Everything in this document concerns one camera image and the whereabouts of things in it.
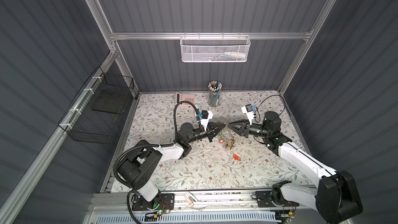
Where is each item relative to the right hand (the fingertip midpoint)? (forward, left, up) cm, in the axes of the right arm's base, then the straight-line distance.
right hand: (231, 127), depth 74 cm
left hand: (+1, +3, +1) cm, 3 cm away
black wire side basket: (+5, +64, +7) cm, 65 cm away
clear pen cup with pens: (+33, +6, -5) cm, 34 cm away
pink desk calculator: (+39, +31, -19) cm, 53 cm away
